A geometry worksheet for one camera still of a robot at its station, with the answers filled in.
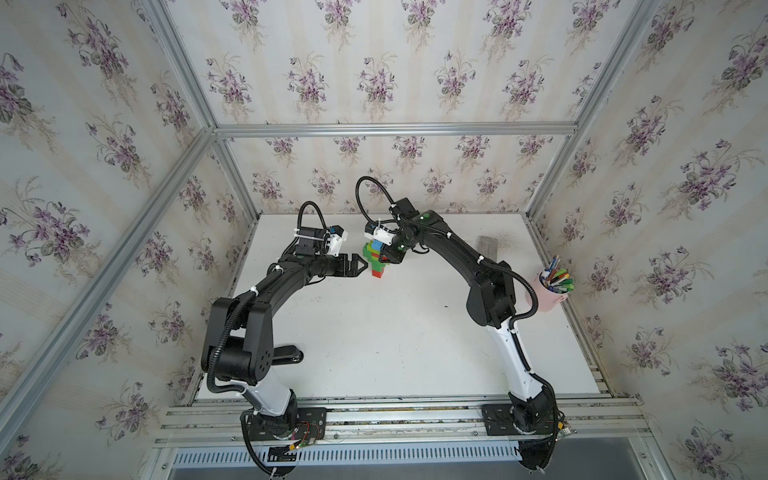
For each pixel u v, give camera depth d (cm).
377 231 85
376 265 94
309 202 77
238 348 45
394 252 85
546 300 87
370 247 91
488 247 107
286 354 81
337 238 83
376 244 86
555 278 90
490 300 59
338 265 80
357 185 82
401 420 75
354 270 80
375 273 101
